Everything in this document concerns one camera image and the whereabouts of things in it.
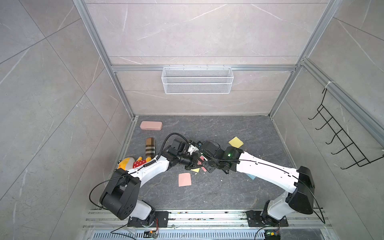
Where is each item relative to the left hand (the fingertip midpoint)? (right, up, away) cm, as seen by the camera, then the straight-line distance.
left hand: (207, 164), depth 77 cm
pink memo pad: (-4, +1, -3) cm, 6 cm away
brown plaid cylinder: (-37, +6, +20) cm, 42 cm away
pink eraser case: (-40, +21, +34) cm, 57 cm away
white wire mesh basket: (-5, +52, +23) cm, 57 cm away
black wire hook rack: (+59, +7, -19) cm, 63 cm away
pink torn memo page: (-13, -12, +10) cm, 20 cm away
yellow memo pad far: (+23, +9, +27) cm, 36 cm away
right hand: (+1, +2, 0) cm, 2 cm away
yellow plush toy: (-45, -1, +8) cm, 46 cm away
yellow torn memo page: (-6, -7, +13) cm, 16 cm away
